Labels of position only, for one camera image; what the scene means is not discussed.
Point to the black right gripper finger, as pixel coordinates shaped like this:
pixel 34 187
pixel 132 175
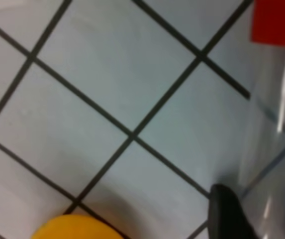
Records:
pixel 226 218

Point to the yellow rubber duck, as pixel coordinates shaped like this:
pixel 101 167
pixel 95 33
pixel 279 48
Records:
pixel 75 227

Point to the red-capped clear tube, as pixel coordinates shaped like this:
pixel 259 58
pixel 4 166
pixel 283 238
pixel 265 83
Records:
pixel 262 168

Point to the white grid-patterned cloth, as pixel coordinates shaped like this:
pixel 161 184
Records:
pixel 127 111

